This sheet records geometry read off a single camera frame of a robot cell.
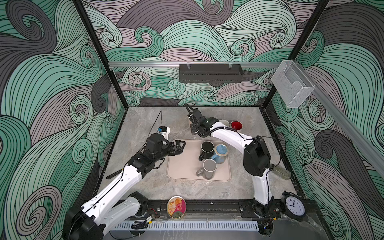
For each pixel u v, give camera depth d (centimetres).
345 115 61
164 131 69
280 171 83
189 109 80
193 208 75
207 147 86
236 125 100
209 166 83
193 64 95
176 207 71
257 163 51
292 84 79
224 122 101
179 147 67
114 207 54
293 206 72
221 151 79
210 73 96
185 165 87
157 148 57
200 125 68
